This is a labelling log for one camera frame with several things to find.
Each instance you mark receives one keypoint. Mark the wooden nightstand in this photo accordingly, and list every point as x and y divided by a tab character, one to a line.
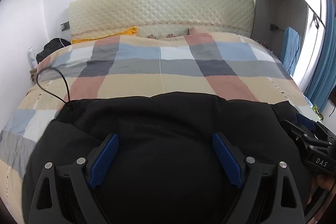
33	75

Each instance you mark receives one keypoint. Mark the white spray bottle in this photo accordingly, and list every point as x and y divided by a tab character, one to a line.
32	58

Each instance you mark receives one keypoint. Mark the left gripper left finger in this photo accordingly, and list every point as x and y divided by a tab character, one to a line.
84	175

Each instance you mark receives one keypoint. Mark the green white package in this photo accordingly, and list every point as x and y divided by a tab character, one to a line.
317	112

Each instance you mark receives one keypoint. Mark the dark plaid hanging cloth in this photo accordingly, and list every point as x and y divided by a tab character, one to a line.
332	99

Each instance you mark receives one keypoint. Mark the blue curtain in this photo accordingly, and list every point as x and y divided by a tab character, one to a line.
323	79

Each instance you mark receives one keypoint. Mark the black clothes hanger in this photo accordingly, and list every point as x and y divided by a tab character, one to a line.
315	20

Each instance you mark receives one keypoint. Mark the grey tall wardrobe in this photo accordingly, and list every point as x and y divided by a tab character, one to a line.
272	17

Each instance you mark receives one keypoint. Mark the floral cream pillow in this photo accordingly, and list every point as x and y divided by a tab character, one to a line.
162	31

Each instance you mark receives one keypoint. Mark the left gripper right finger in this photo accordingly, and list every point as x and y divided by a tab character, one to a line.
268	193

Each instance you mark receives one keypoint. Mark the plaid patchwork quilt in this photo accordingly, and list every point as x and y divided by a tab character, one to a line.
225	64

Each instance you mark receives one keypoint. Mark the black puffer jacket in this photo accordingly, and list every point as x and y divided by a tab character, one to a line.
165	169

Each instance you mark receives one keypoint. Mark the blue towel on chair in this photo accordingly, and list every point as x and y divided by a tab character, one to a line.
291	49

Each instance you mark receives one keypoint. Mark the wall power socket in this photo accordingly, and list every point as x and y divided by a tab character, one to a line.
65	26

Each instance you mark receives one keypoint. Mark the cream quilted headboard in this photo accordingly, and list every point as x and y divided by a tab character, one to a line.
97	18

